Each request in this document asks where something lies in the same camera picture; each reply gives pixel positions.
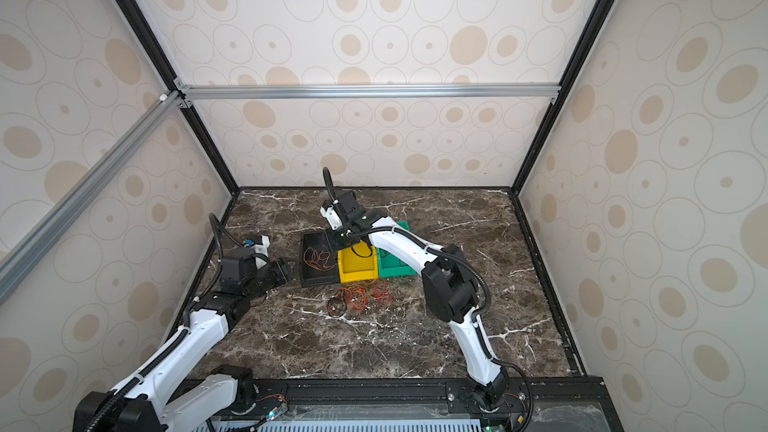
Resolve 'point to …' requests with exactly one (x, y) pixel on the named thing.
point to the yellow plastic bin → (358, 263)
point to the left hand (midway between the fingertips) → (300, 258)
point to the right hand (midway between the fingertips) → (326, 243)
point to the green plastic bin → (391, 264)
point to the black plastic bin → (310, 277)
